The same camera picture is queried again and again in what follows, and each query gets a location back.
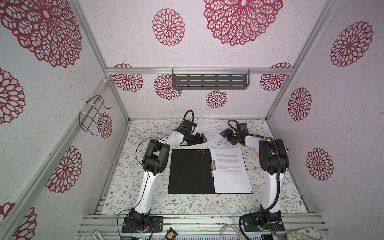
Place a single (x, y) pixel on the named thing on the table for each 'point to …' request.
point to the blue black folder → (190, 172)
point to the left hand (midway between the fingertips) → (200, 143)
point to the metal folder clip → (212, 166)
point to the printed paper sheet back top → (202, 122)
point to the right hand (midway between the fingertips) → (223, 133)
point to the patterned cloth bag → (309, 233)
